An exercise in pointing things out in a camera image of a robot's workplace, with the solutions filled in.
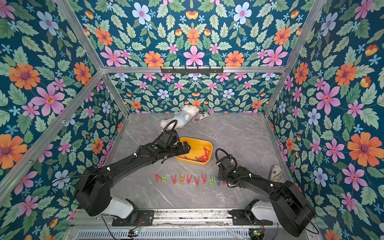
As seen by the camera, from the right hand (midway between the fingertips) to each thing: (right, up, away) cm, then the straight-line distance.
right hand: (222, 174), depth 88 cm
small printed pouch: (-14, +37, +27) cm, 48 cm away
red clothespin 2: (-28, -3, -2) cm, 29 cm away
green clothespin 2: (-7, -3, -2) cm, 7 cm away
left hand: (-21, +16, -3) cm, 26 cm away
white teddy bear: (-24, +37, +15) cm, 46 cm away
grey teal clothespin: (-3, -3, -3) cm, 5 cm away
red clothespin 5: (-11, -2, -2) cm, 11 cm away
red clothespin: (-39, -1, -1) cm, 39 cm away
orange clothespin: (-24, -2, -2) cm, 24 cm away
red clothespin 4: (-15, -4, -2) cm, 16 cm away
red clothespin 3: (-20, -3, -2) cm, 20 cm away
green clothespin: (-35, -2, -2) cm, 35 cm away
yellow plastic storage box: (-13, +11, +12) cm, 21 cm away
